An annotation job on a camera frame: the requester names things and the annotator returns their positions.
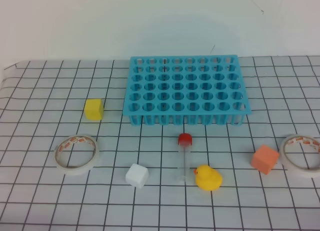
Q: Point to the clear tube with red cap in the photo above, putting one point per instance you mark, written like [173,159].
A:
[184,142]

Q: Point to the blue test tube rack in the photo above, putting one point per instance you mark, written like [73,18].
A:
[203,89]

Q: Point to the white grid-pattern cloth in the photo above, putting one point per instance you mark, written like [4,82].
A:
[42,103]

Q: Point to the yellow foam cube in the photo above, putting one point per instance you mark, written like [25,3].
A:
[94,109]

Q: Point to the white foam cube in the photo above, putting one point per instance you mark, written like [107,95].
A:
[137,175]

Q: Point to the yellow rubber duck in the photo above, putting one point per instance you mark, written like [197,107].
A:
[207,178]

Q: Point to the left white tape roll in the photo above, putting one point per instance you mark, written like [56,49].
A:
[76,154]

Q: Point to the white tape roll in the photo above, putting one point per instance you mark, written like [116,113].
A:
[76,154]
[292,155]

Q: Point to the orange foam cube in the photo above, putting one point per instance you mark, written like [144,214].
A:
[264,159]

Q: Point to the right white tape roll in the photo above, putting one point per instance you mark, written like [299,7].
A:
[292,155]

